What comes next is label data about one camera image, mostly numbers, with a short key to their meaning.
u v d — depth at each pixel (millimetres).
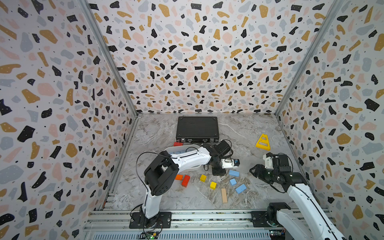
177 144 1028
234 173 900
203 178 856
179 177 877
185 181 858
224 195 816
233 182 846
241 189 835
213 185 835
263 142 1038
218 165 745
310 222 431
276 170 638
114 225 727
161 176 478
